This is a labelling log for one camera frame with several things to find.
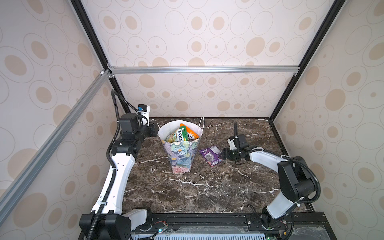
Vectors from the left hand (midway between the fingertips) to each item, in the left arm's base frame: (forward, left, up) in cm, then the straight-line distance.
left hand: (159, 118), depth 72 cm
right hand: (-2, -36, -31) cm, 47 cm away
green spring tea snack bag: (0, -10, -12) cm, 16 cm away
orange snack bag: (+1, -15, -14) cm, 20 cm away
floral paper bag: (-10, -11, -16) cm, 22 cm away
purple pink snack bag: (-2, -28, -31) cm, 42 cm away
